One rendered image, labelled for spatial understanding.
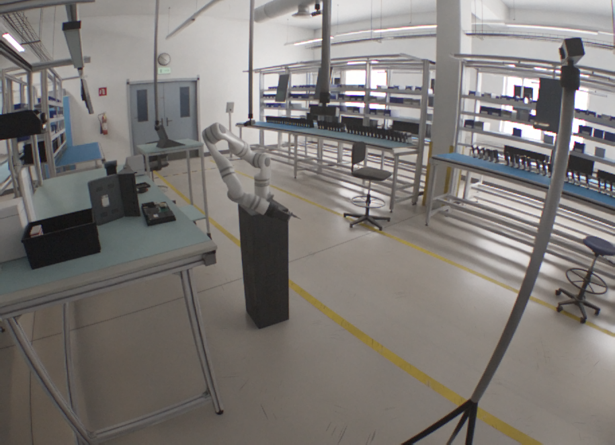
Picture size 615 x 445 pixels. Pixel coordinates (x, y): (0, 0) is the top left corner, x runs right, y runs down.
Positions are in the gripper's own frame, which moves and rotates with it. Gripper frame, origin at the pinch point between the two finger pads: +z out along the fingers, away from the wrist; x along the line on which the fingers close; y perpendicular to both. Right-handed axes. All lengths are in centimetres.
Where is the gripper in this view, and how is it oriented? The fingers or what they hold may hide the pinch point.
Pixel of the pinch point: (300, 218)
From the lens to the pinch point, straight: 159.6
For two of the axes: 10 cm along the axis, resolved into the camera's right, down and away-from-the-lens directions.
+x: 2.9, 1.1, -9.5
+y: -4.4, 9.0, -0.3
